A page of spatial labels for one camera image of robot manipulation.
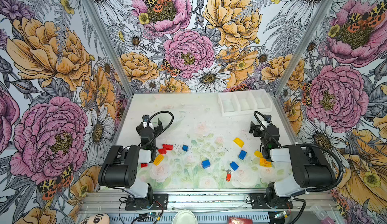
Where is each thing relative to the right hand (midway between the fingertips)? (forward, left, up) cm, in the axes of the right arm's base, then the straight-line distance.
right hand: (258, 124), depth 94 cm
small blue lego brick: (-12, +45, -5) cm, 47 cm away
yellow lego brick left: (-18, +60, -5) cm, 63 cm away
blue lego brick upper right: (-16, +12, -7) cm, 21 cm away
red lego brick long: (-10, +55, -6) cm, 57 cm away
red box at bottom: (-47, +21, -4) cm, 52 cm away
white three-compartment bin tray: (+20, +11, -2) cm, 23 cm away
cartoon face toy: (-45, +80, +1) cm, 91 cm away
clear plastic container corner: (-46, -18, -7) cm, 50 cm away
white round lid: (-44, +45, -10) cm, 64 cm away
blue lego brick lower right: (-22, +18, -7) cm, 29 cm away
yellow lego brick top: (-8, +12, -7) cm, 16 cm away
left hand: (+1, +65, +2) cm, 65 cm away
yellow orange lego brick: (-22, +2, -4) cm, 22 cm away
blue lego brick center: (-21, +33, -7) cm, 40 cm away
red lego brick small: (-13, +58, -5) cm, 60 cm away
